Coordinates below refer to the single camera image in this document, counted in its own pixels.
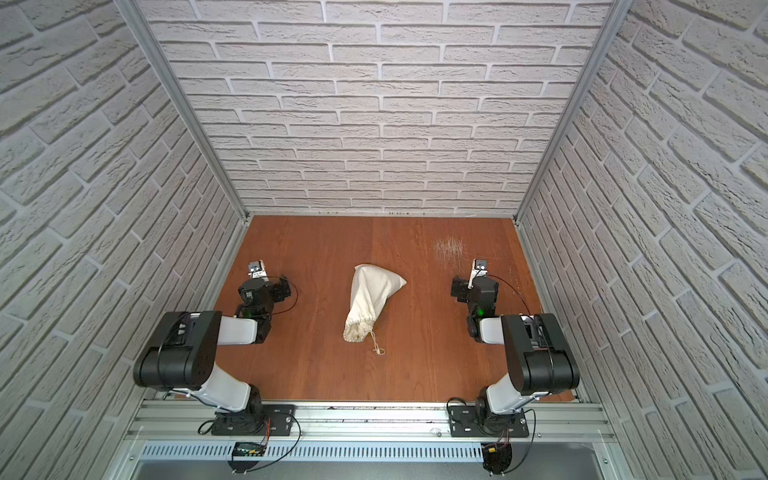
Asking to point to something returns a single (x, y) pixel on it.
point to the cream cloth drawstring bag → (371, 285)
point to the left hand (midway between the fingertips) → (263, 272)
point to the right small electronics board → (497, 457)
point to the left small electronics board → (248, 449)
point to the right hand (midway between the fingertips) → (465, 274)
